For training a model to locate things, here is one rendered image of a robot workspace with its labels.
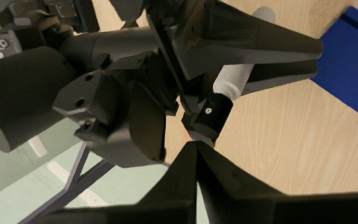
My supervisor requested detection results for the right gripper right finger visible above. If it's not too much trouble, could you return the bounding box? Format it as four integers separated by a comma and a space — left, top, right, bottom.
195, 140, 358, 224

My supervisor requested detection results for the tan flat rectangular board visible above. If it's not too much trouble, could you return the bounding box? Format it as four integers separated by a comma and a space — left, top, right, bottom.
183, 127, 192, 145

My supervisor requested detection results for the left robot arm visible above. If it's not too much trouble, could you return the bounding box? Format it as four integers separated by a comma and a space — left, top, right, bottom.
0, 0, 179, 169

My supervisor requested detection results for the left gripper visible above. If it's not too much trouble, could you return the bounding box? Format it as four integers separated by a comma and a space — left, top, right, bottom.
91, 0, 323, 149

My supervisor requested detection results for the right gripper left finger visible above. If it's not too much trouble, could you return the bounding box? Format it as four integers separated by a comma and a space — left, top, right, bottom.
35, 141, 198, 224

